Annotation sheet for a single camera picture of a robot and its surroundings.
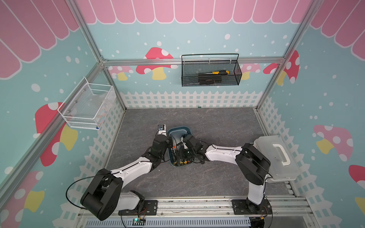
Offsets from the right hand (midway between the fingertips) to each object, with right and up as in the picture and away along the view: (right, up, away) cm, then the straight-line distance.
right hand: (177, 155), depth 88 cm
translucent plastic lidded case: (+58, -4, -12) cm, 59 cm away
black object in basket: (+20, +47, -1) cm, 51 cm away
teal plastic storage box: (0, 0, +1) cm, 1 cm away
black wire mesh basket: (+9, +56, +6) cm, 57 cm away
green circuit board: (-20, -31, -16) cm, 40 cm away
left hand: (-5, +12, 0) cm, 13 cm away
